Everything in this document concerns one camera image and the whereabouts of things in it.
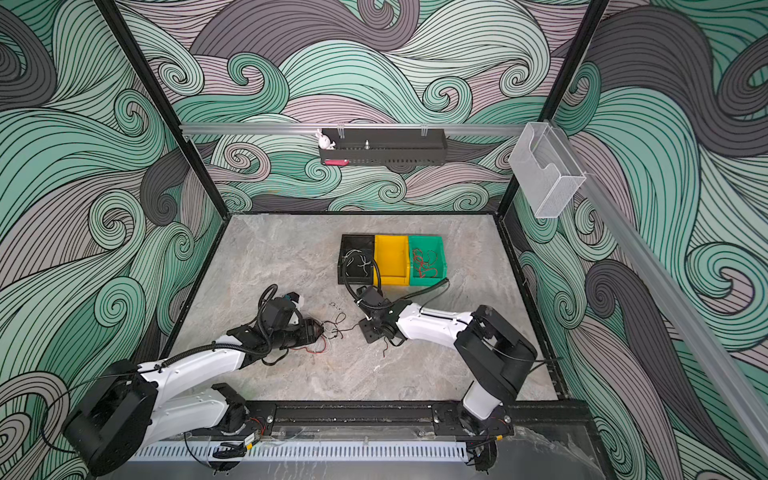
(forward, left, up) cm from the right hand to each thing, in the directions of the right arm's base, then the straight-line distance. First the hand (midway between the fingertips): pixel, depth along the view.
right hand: (370, 326), depth 88 cm
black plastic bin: (+24, +6, +2) cm, 24 cm away
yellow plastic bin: (+28, -7, 0) cm, 28 cm away
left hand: (-2, +15, +2) cm, 15 cm away
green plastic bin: (+31, -20, +1) cm, 37 cm away
